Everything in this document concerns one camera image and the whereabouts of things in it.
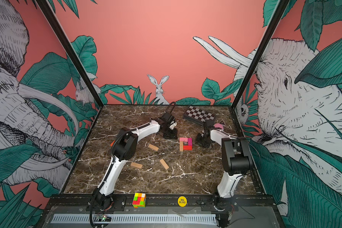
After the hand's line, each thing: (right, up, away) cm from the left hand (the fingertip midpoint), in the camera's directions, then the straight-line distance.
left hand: (180, 136), depth 99 cm
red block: (+5, -8, -3) cm, 10 cm away
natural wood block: (+1, -6, -4) cm, 7 cm away
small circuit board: (-40, -37, -29) cm, 62 cm away
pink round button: (+29, +7, +6) cm, 31 cm away
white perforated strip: (-23, -38, -29) cm, 53 cm away
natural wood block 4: (-11, -16, -11) cm, 22 cm away
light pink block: (+3, -2, 0) cm, 3 cm away
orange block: (-47, -5, -3) cm, 48 cm away
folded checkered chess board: (+14, +15, +12) cm, 24 cm away
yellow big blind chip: (0, -32, -24) cm, 40 cm away
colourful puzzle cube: (-22, -29, -29) cm, 46 cm away
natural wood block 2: (-19, -7, -4) cm, 20 cm away
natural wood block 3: (-28, -16, -12) cm, 34 cm away
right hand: (+11, -3, -2) cm, 11 cm away
